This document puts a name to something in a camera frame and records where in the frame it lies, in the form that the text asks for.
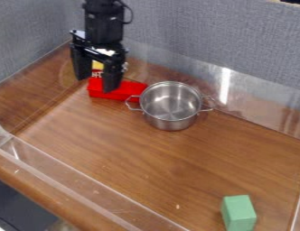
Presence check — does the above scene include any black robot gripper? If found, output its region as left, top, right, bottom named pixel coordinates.
left=70, top=0, right=129, bottom=93

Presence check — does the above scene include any red rectangular block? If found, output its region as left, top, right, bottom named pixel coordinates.
left=87, top=78, right=147, bottom=101

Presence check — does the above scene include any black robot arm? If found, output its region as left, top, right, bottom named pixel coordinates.
left=70, top=0, right=127, bottom=93

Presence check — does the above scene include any yellow play-doh can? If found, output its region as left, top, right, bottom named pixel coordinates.
left=92, top=49, right=115, bottom=78

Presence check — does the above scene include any small steel pot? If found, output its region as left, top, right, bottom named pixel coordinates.
left=125, top=81, right=214, bottom=132

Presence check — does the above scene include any clear acrylic table barrier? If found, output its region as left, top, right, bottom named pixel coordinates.
left=0, top=42, right=300, bottom=231

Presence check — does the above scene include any green foam block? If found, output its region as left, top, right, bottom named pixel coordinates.
left=221, top=195, right=257, bottom=231

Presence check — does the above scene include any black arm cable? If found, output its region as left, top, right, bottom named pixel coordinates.
left=114, top=0, right=134, bottom=25

